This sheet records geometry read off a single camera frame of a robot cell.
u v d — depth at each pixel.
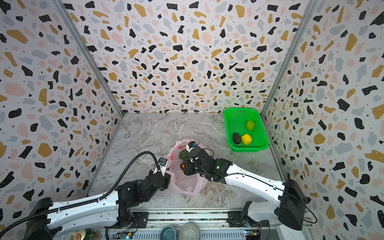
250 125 1.07
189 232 0.71
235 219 0.73
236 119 1.17
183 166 0.67
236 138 1.00
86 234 0.61
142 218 0.76
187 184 0.85
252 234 0.72
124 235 0.70
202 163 0.56
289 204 0.39
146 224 0.73
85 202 0.47
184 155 0.92
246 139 1.00
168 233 0.70
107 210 0.50
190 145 0.68
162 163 0.65
